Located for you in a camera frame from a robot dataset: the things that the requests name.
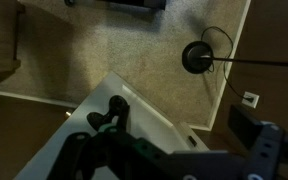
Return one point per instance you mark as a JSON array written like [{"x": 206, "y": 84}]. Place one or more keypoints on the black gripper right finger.
[{"x": 253, "y": 133}]

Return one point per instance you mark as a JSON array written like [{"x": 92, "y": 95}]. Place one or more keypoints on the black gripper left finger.
[{"x": 117, "y": 117}]

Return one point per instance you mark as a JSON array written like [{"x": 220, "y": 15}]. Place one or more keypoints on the white panel door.
[{"x": 144, "y": 121}]

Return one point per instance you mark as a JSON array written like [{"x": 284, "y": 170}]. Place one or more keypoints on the black round door knob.
[{"x": 118, "y": 106}]

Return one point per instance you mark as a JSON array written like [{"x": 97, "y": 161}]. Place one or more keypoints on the black floor lamp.
[{"x": 198, "y": 57}]

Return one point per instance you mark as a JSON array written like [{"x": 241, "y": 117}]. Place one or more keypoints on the brown wooden furniture piece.
[{"x": 10, "y": 10}]

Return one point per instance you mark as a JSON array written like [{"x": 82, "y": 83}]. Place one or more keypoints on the white wall outlet plate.
[{"x": 250, "y": 99}]

